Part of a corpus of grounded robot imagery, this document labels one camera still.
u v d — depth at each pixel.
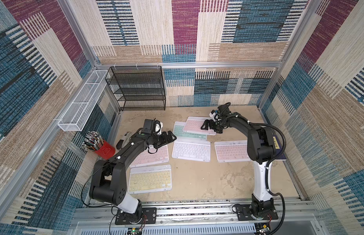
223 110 0.85
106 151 0.88
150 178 0.85
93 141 0.81
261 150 0.59
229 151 0.96
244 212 0.74
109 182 0.44
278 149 0.96
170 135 0.80
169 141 0.79
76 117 0.71
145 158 0.94
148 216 0.73
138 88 1.09
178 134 1.05
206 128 0.92
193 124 1.07
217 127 0.90
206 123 0.94
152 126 0.72
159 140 0.76
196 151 0.96
